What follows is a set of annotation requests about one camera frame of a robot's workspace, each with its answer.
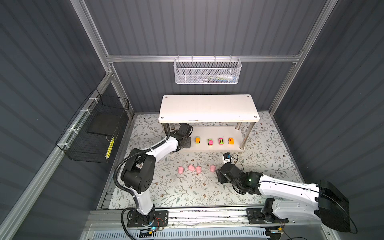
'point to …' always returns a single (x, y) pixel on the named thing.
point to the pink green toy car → (220, 141)
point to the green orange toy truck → (197, 140)
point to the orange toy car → (231, 141)
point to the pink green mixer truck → (210, 142)
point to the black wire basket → (88, 136)
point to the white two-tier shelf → (213, 119)
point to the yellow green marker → (108, 151)
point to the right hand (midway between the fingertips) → (220, 172)
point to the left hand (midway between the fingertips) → (184, 141)
